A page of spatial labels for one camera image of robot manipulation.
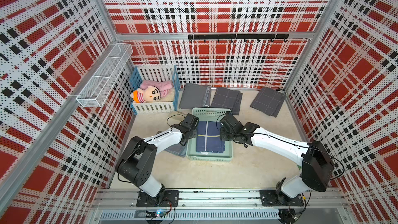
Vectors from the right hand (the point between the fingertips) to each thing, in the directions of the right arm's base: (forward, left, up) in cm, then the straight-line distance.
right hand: (226, 132), depth 84 cm
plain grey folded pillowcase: (+37, +20, -11) cm, 43 cm away
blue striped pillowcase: (+1, +10, -10) cm, 15 cm away
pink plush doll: (+28, +48, +4) cm, 55 cm away
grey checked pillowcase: (+36, -5, -13) cm, 38 cm away
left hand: (+5, +19, -8) cm, 21 cm away
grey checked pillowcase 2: (+31, -34, -11) cm, 48 cm away
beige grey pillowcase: (-6, +28, -10) cm, 31 cm away
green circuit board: (-36, +34, -10) cm, 51 cm away
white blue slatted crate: (+24, +37, -3) cm, 44 cm away
